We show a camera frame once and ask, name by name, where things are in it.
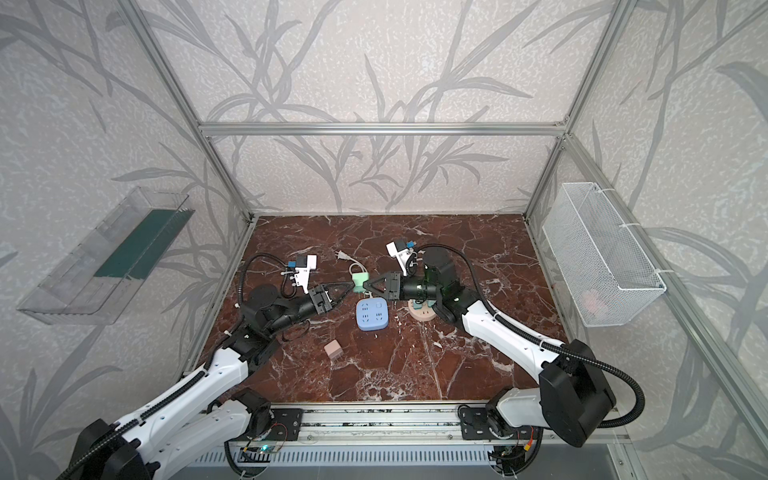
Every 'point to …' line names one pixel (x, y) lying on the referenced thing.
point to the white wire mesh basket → (608, 274)
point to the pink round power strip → (426, 313)
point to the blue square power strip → (372, 314)
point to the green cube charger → (359, 279)
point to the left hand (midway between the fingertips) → (354, 282)
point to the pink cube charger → (333, 350)
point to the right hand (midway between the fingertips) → (368, 278)
